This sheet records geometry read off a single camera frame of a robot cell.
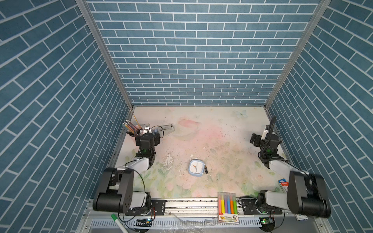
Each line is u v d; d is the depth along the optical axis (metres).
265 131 0.80
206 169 0.86
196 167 0.85
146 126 0.77
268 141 0.68
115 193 0.42
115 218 0.71
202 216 0.72
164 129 1.02
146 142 0.68
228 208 0.73
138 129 0.92
